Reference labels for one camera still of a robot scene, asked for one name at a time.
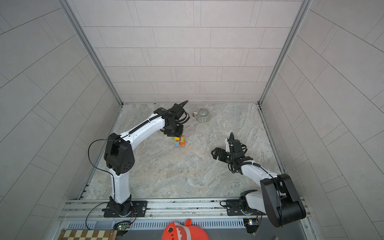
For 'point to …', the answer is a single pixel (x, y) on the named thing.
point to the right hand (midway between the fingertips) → (217, 154)
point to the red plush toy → (175, 231)
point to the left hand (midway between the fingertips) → (183, 133)
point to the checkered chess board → (87, 234)
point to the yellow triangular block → (176, 138)
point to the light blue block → (177, 144)
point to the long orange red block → (182, 144)
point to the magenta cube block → (178, 140)
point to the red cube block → (182, 136)
